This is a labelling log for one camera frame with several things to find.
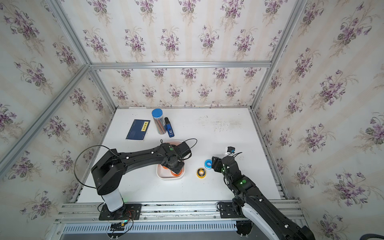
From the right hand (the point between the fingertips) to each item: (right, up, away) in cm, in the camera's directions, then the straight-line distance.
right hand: (218, 159), depth 84 cm
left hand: (-23, -7, +1) cm, 24 cm away
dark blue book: (-53, +15, +21) cm, 59 cm away
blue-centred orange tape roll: (-5, -5, +6) cm, 9 cm away
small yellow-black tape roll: (-10, -9, +2) cm, 13 cm away
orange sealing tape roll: (-28, -3, -7) cm, 29 cm away
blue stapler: (-30, +15, +18) cm, 38 cm away
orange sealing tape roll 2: (-24, -8, -2) cm, 25 cm away
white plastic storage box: (-32, -9, +2) cm, 33 cm away
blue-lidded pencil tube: (-36, +22, +9) cm, 43 cm away
